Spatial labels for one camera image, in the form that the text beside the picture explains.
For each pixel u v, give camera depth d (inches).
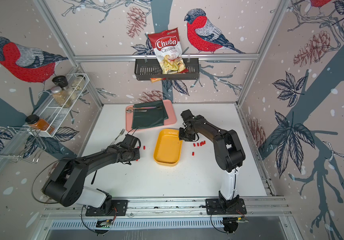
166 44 32.2
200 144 38.4
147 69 37.4
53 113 29.3
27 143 26.3
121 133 40.8
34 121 23.3
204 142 38.5
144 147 37.8
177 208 29.5
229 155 20.1
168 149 37.2
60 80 29.1
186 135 32.2
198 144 38.4
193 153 36.4
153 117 44.8
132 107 46.8
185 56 36.4
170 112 45.4
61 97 28.2
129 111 45.4
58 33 31.5
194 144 38.4
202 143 38.5
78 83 33.6
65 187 17.0
